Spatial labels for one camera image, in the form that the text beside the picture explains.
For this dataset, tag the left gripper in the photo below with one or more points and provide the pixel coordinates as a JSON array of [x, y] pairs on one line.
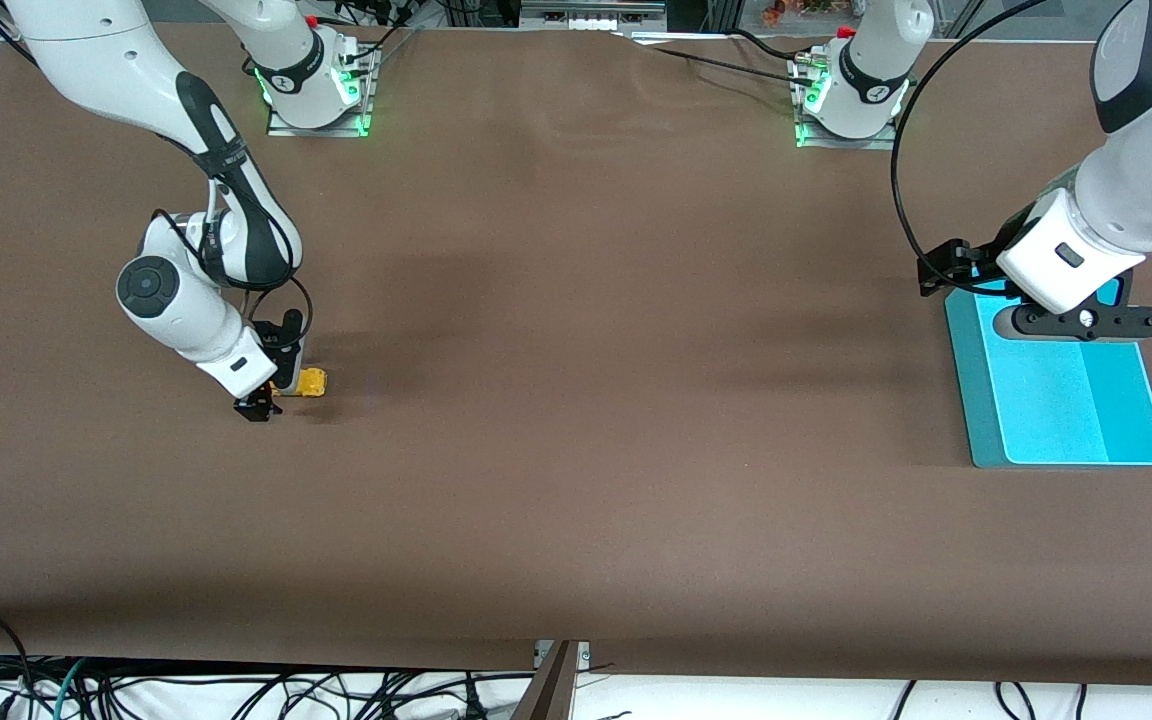
[[976, 262]]

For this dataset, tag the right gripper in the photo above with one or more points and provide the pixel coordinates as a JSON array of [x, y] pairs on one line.
[[286, 352]]

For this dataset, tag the yellow beetle toy car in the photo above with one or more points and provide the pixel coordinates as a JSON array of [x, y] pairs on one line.
[[312, 382]]

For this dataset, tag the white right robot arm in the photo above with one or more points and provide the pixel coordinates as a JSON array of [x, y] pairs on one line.
[[86, 50]]

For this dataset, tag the teal plastic bin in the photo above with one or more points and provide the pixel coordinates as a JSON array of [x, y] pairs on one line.
[[1056, 410]]

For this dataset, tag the colourful small objects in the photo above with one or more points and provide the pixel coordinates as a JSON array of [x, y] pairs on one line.
[[796, 8]]

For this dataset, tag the brown table cover sheet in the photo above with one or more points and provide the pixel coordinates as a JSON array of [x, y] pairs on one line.
[[576, 450]]

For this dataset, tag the white power strip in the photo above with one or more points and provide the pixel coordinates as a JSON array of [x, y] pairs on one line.
[[586, 20]]

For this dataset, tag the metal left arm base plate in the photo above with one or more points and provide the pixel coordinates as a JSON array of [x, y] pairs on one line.
[[846, 143]]

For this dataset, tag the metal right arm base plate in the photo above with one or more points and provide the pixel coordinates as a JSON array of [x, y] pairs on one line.
[[316, 131]]

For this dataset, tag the dark angled post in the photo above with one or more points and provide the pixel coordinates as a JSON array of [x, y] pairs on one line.
[[548, 695]]

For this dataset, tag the small metal bracket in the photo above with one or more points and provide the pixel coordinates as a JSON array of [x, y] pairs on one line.
[[584, 655]]

